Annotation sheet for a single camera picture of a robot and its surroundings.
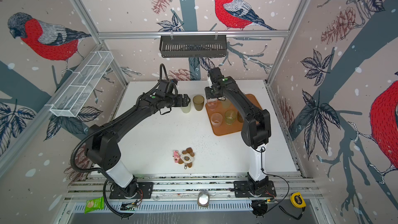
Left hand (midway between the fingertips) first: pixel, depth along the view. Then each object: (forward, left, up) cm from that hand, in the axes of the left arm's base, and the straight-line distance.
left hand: (184, 99), depth 85 cm
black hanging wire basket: (+41, -4, +7) cm, 42 cm away
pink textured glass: (-3, -19, -16) cm, 25 cm away
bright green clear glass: (-1, -28, -16) cm, 32 cm away
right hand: (+6, -14, -4) cm, 16 cm away
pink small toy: (-25, +4, -18) cm, 31 cm away
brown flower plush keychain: (-26, -2, -18) cm, 32 cm away
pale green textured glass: (+7, -26, -15) cm, 31 cm away
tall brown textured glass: (+9, -8, -13) cm, 17 cm away
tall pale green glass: (+4, +1, -16) cm, 17 cm away
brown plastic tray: (-5, -33, -21) cm, 40 cm away
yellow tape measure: (-46, -53, -17) cm, 72 cm away
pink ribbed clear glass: (+9, -17, -17) cm, 25 cm away
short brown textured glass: (-2, -34, -17) cm, 39 cm away
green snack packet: (-46, +40, -19) cm, 64 cm away
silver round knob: (-46, -10, -9) cm, 48 cm away
